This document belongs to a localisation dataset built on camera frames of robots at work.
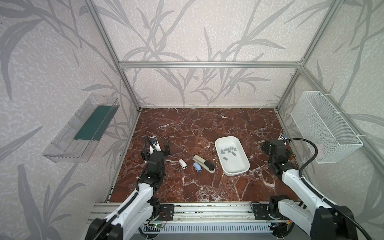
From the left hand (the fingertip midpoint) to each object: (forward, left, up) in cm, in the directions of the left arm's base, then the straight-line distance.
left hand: (157, 138), depth 82 cm
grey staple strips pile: (+3, -43, -16) cm, 46 cm away
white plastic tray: (-4, -45, -17) cm, 48 cm away
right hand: (+2, -67, -3) cm, 68 cm away
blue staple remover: (-11, -23, -14) cm, 29 cm away
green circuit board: (-39, -4, -16) cm, 42 cm away
